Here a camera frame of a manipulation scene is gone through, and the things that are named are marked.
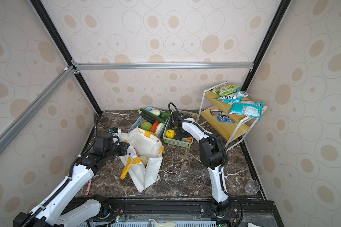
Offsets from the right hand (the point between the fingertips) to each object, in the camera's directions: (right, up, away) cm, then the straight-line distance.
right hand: (185, 135), depth 98 cm
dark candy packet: (+22, +16, -1) cm, 27 cm away
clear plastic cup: (+38, -28, -16) cm, 50 cm away
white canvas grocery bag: (-28, -4, -6) cm, 29 cm away
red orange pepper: (-21, +6, +3) cm, 22 cm away
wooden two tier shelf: (+20, +13, -2) cm, 24 cm away
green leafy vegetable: (-13, +15, +8) cm, 21 cm away
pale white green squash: (-22, +17, +10) cm, 29 cm away
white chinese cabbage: (-18, +5, +4) cm, 20 cm away
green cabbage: (-27, +7, +2) cm, 28 cm away
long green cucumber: (-24, +15, +10) cm, 30 cm away
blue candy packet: (+26, +11, -6) cm, 29 cm away
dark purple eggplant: (-28, +13, +8) cm, 32 cm away
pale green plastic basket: (+1, -6, -3) cm, 7 cm away
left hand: (-31, -2, -20) cm, 37 cm away
